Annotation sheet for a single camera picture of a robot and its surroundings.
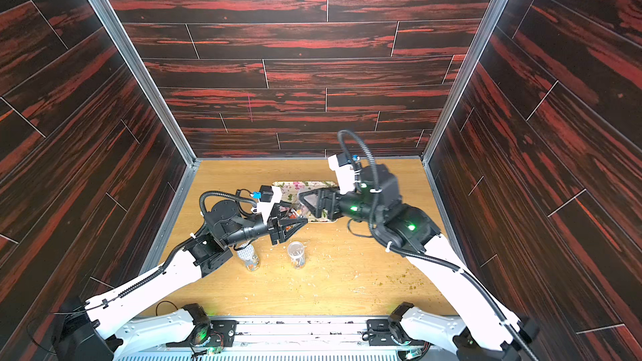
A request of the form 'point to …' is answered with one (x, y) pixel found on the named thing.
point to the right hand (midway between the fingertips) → (316, 190)
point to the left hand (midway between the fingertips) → (302, 215)
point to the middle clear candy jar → (297, 252)
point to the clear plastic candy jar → (294, 211)
